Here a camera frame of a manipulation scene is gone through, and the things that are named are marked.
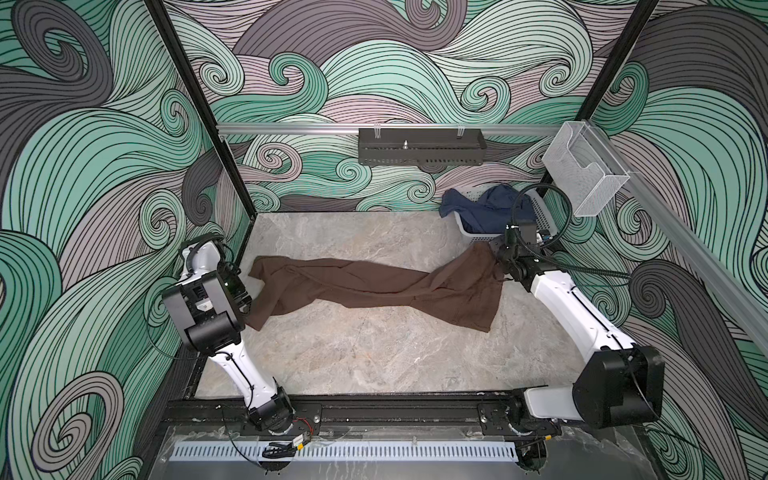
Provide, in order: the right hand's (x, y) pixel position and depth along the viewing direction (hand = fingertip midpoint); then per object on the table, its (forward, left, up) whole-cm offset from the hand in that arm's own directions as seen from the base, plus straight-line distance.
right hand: (494, 240), depth 85 cm
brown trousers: (-8, +9, -15) cm, 19 cm away
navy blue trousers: (+27, -10, -16) cm, 33 cm away
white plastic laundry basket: (+23, -27, -14) cm, 38 cm away
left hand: (-11, +74, -12) cm, 76 cm away
